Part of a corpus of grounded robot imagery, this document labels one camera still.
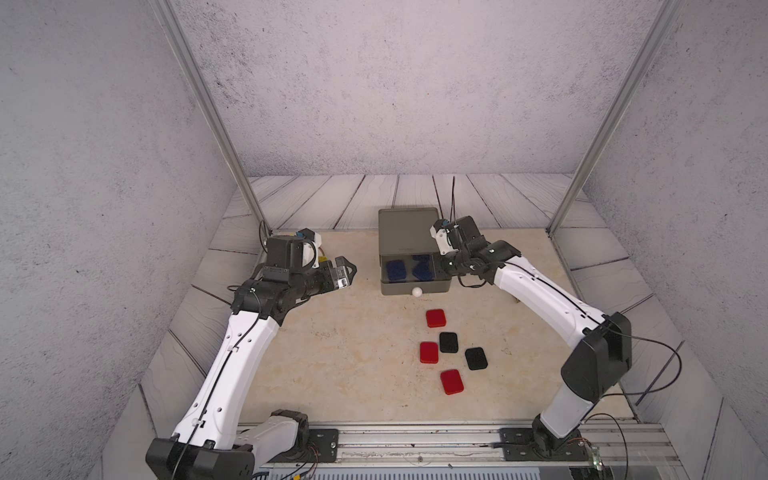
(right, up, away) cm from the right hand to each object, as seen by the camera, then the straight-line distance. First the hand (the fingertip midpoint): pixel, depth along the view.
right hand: (429, 265), depth 82 cm
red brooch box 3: (+6, -32, +1) cm, 33 cm away
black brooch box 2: (+14, -27, +5) cm, 31 cm away
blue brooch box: (-9, -2, +7) cm, 11 cm away
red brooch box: (+4, -18, +15) cm, 23 cm away
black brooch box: (+7, -23, +7) cm, 25 cm away
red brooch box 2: (+1, -26, +7) cm, 27 cm away
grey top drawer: (+3, -6, +3) cm, 7 cm away
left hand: (-21, -1, -10) cm, 23 cm away
